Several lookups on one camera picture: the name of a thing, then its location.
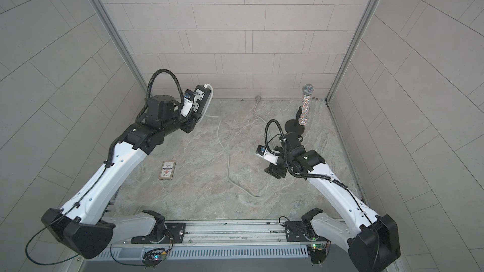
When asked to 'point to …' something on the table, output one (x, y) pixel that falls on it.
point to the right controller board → (317, 253)
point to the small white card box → (167, 170)
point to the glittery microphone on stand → (297, 125)
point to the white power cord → (222, 147)
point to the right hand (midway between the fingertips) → (270, 159)
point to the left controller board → (153, 257)
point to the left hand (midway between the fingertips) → (198, 109)
